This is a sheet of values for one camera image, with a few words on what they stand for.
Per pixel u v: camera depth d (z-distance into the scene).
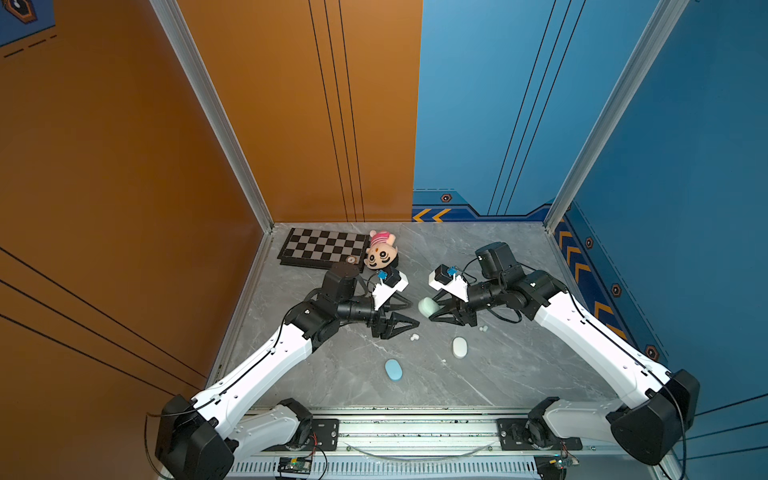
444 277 0.59
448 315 0.63
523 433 0.73
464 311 0.60
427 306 0.67
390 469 0.70
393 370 0.83
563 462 0.70
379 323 0.60
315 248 1.09
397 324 0.61
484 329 0.91
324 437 0.73
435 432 0.75
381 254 0.99
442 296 0.68
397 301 0.68
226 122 0.91
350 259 1.05
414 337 0.89
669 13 0.69
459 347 0.87
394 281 0.59
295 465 0.72
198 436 0.38
